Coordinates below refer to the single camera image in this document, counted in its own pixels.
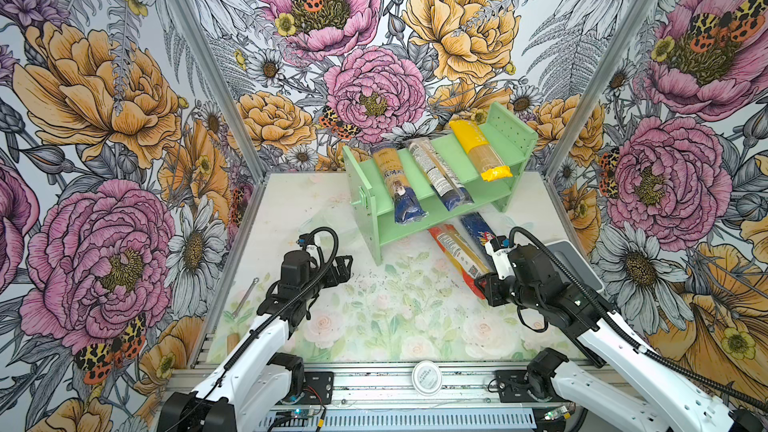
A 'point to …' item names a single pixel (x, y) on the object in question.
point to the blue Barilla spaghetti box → (479, 231)
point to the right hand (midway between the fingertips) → (481, 291)
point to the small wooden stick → (244, 298)
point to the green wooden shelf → (514, 139)
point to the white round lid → (426, 378)
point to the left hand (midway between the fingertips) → (339, 269)
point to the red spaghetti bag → (461, 253)
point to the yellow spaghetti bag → (482, 154)
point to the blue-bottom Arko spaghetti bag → (407, 205)
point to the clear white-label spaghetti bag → (438, 176)
